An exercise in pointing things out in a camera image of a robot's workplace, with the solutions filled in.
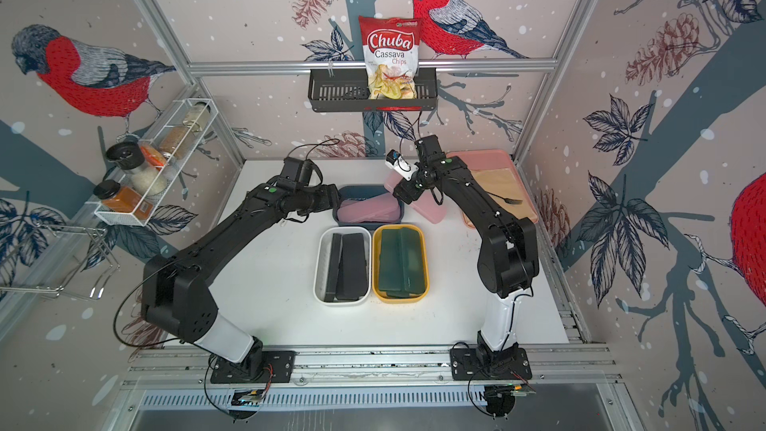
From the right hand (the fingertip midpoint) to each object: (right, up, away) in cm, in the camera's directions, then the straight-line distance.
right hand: (401, 181), depth 91 cm
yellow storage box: (-7, -32, -11) cm, 34 cm away
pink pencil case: (-6, -9, +11) cm, 16 cm away
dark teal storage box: (-19, -4, +15) cm, 25 cm away
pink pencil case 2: (+7, -8, -3) cm, 11 cm away
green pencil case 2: (-3, -28, -8) cm, 29 cm away
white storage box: (-24, -21, -1) cm, 32 cm away
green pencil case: (+3, -22, -2) cm, 22 cm away
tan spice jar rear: (-60, +11, -14) cm, 63 cm away
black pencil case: (-14, -28, -8) cm, 32 cm away
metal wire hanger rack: (-69, -20, -28) cm, 77 cm away
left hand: (-19, -4, -6) cm, 20 cm away
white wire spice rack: (-61, +4, -20) cm, 64 cm away
